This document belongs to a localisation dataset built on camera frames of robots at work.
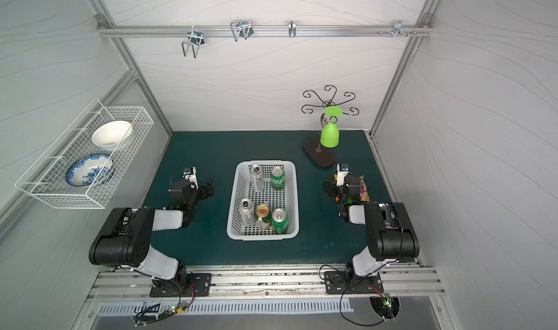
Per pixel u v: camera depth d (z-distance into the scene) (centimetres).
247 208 78
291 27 72
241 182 95
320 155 111
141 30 78
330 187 86
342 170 83
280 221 78
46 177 57
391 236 46
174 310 68
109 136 78
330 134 90
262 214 80
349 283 67
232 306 70
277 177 91
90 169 65
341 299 73
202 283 74
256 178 88
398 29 77
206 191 87
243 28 75
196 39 79
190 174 82
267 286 75
